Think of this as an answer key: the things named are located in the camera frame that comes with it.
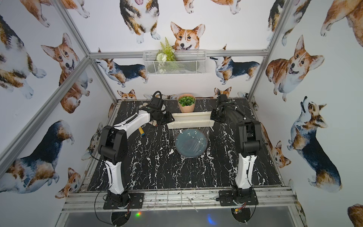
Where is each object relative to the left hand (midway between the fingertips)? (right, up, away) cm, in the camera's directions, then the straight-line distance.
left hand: (175, 118), depth 95 cm
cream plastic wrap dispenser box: (+11, -2, +3) cm, 12 cm away
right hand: (+25, 0, +3) cm, 25 cm away
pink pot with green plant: (+8, +11, +5) cm, 14 cm away
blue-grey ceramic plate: (+11, -17, 0) cm, 20 cm away
